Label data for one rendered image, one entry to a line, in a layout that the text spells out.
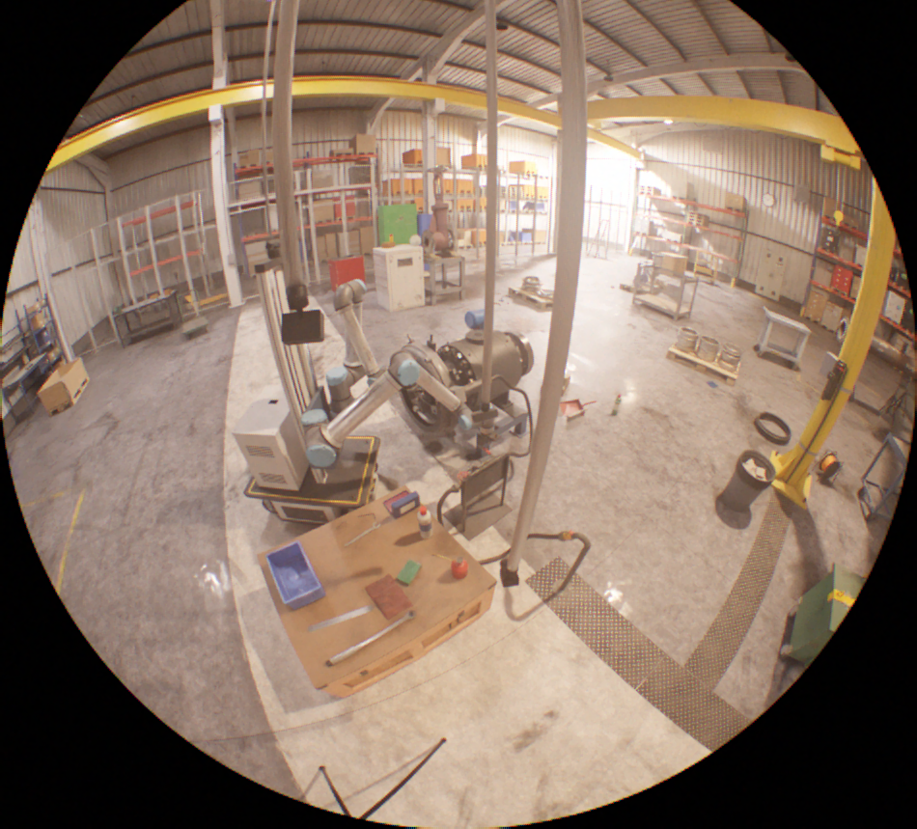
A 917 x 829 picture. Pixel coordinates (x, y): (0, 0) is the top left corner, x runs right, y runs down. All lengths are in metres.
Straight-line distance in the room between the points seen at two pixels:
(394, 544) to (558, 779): 1.60
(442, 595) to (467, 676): 0.59
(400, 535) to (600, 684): 1.43
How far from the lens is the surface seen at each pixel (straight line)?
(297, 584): 1.78
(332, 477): 2.36
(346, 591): 1.69
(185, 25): 10.14
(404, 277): 6.17
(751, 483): 2.98
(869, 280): 3.48
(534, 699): 2.01
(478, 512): 2.43
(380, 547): 1.77
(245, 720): 2.30
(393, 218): 9.41
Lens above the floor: 1.97
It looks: 29 degrees down
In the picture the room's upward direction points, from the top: straight up
